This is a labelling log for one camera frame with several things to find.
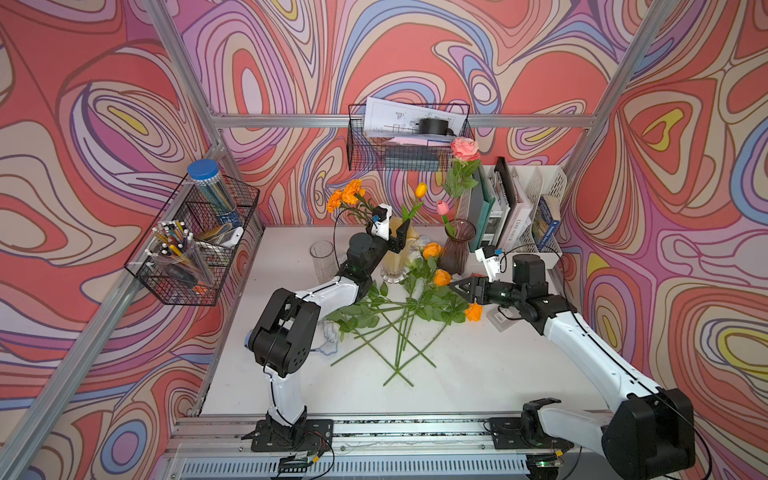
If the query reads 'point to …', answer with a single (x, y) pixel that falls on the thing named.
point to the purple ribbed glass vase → (458, 232)
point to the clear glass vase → (324, 259)
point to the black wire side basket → (220, 244)
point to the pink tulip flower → (443, 208)
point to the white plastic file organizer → (532, 181)
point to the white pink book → (518, 212)
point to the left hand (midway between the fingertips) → (402, 217)
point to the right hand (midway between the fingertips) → (457, 292)
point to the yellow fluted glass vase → (395, 269)
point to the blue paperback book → (544, 227)
